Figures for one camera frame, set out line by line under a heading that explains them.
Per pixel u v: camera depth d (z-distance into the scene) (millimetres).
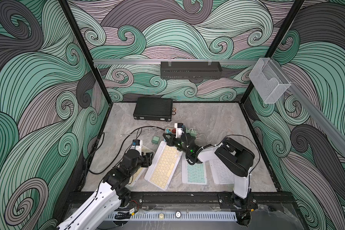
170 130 974
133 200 728
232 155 503
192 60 929
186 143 680
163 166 809
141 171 835
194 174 818
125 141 966
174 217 634
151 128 1008
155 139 950
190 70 980
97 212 476
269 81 778
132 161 581
